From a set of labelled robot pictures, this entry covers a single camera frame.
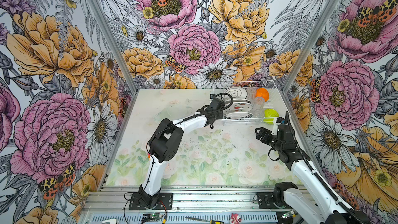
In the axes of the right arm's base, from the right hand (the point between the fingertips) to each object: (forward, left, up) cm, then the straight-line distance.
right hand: (261, 136), depth 84 cm
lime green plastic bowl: (+17, -11, -5) cm, 21 cm away
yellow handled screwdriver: (-35, +28, -11) cm, 46 cm away
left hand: (+18, +22, -4) cm, 28 cm away
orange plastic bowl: (+38, -12, -6) cm, 40 cm away
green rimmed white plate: (+33, +8, 0) cm, 34 cm away
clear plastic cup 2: (+25, -6, -2) cm, 26 cm away
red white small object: (-35, +18, -7) cm, 40 cm away
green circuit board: (-32, +55, -12) cm, 65 cm away
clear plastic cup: (+35, -3, -2) cm, 35 cm away
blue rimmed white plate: (+18, +8, -6) cm, 20 cm away
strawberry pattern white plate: (+22, +5, -2) cm, 22 cm away
